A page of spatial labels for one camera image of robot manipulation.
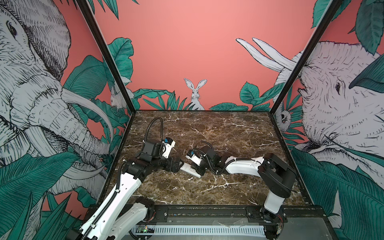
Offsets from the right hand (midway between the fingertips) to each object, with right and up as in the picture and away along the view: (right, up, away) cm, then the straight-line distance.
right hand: (190, 165), depth 85 cm
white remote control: (-2, -3, +3) cm, 4 cm away
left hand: (-6, +6, -12) cm, 15 cm away
